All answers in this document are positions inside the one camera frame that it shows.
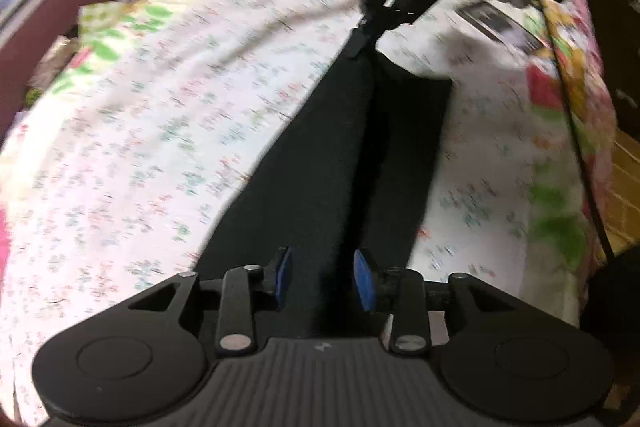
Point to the black pants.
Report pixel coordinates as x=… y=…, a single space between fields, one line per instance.
x=325 y=157

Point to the maroon window seat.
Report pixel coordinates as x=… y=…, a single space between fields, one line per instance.
x=45 y=22

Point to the beige printed bag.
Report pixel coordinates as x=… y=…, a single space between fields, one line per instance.
x=55 y=57

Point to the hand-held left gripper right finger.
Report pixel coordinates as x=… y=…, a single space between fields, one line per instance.
x=365 y=282

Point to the dark cabinet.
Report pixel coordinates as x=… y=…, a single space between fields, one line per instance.
x=615 y=32

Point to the white floral bed sheet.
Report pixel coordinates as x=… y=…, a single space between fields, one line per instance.
x=175 y=107

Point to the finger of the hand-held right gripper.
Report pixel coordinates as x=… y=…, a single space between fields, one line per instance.
x=362 y=41

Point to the green checked cloth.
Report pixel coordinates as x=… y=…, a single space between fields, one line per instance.
x=107 y=14

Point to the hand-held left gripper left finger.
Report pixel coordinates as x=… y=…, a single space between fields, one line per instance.
x=282 y=277

